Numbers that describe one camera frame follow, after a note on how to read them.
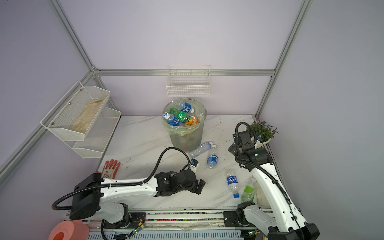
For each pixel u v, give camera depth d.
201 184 0.68
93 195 0.41
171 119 0.80
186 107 0.90
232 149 0.67
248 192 0.77
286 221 0.38
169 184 0.56
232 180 0.82
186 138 0.88
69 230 0.62
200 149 1.00
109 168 0.90
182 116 0.87
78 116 0.78
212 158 0.90
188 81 0.96
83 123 0.75
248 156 0.48
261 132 0.90
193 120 0.88
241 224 0.71
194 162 0.69
